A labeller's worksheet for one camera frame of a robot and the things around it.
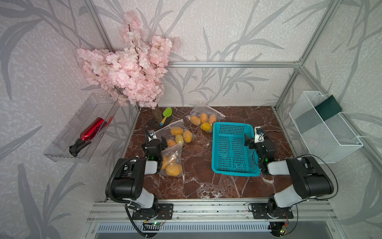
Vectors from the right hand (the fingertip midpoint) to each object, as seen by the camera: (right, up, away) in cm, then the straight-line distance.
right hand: (252, 132), depth 92 cm
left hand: (-62, -4, +1) cm, 62 cm away
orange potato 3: (-24, +8, +14) cm, 29 cm away
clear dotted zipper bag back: (-32, +17, +23) cm, 43 cm away
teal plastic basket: (-14, -15, +2) cm, 21 cm away
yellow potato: (-48, -20, -9) cm, 53 cm away
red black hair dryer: (-81, +1, -29) cm, 86 cm away
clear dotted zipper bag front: (-48, -12, -9) cm, 50 cm away
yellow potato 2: (-49, 0, +8) cm, 50 cm away
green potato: (-47, -4, +4) cm, 47 cm away
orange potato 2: (-36, +7, +14) cm, 40 cm away
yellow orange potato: (-52, -7, +2) cm, 52 cm away
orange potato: (-52, -16, -11) cm, 55 cm away
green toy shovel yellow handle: (-59, +13, +26) cm, 66 cm away
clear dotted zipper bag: (-40, -3, +6) cm, 41 cm away
